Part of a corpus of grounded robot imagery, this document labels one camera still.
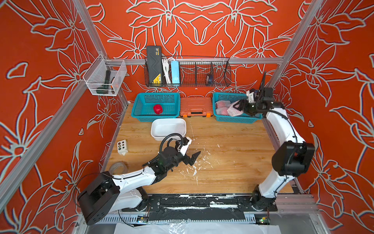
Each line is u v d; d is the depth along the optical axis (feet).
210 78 2.95
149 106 3.85
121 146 3.02
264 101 2.19
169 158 1.97
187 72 3.21
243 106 2.48
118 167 2.80
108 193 1.36
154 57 2.81
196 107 3.71
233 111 2.67
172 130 3.33
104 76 2.90
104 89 2.59
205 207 2.39
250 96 2.54
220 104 3.61
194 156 2.28
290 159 1.54
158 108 3.62
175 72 2.94
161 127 3.53
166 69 2.88
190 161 2.30
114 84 2.46
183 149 2.21
